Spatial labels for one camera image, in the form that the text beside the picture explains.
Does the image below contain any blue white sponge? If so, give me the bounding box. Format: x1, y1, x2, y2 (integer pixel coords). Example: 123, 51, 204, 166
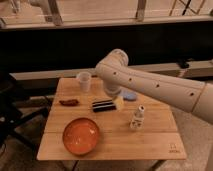
121, 90, 137, 101

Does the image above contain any black chair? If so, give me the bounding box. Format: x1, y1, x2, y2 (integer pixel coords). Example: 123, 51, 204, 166
0, 71, 48, 150

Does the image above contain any dried red chili pepper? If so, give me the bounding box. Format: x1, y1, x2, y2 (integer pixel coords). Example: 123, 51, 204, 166
59, 99, 79, 106

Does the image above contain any orange round bowl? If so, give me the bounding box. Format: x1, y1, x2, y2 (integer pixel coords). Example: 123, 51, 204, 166
62, 118, 100, 155

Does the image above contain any small white bottle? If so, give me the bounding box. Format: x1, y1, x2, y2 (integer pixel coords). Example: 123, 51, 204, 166
130, 105, 145, 130

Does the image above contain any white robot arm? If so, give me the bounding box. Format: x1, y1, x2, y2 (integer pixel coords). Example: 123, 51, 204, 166
95, 49, 213, 125

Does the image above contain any wooden folding table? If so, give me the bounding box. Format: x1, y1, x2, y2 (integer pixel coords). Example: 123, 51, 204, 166
37, 78, 186, 160

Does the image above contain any clear plastic cup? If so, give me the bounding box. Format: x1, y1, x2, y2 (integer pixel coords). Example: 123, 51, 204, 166
76, 72, 91, 92

